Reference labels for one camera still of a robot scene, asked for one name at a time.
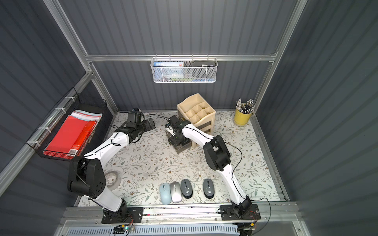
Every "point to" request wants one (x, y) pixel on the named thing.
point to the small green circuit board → (128, 228)
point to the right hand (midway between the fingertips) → (176, 140)
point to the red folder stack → (73, 135)
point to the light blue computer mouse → (165, 193)
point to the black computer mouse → (187, 191)
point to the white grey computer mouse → (176, 192)
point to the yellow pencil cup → (241, 119)
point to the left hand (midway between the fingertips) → (148, 123)
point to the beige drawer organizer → (200, 115)
